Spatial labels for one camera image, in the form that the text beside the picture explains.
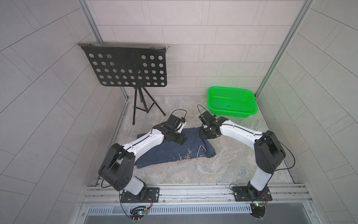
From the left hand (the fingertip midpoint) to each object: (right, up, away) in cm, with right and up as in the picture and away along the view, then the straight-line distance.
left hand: (184, 136), depth 87 cm
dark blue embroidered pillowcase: (+7, -7, 0) cm, 10 cm away
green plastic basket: (+38, +23, +26) cm, 51 cm away
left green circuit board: (-22, -31, -22) cm, 44 cm away
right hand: (+10, 0, +2) cm, 11 cm away
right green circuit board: (+37, -33, -17) cm, 53 cm away
